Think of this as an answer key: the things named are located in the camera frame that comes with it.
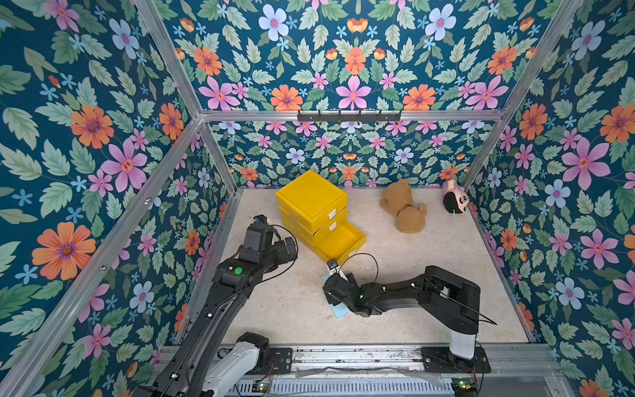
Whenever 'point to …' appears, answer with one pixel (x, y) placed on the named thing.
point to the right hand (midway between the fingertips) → (333, 283)
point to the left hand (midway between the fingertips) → (286, 245)
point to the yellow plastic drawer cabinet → (316, 210)
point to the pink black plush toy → (455, 199)
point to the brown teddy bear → (397, 200)
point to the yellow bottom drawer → (338, 242)
